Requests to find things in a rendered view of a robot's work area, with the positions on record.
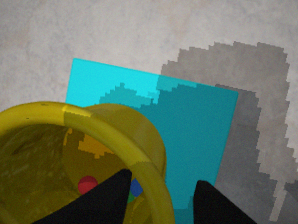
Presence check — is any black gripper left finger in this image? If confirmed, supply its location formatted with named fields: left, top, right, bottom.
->
left=32, top=169, right=133, bottom=224

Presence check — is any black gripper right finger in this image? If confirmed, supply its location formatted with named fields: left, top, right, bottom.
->
left=193, top=180, right=257, bottom=224

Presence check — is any red marble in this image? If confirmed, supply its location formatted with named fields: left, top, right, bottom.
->
left=77, top=176, right=98, bottom=194

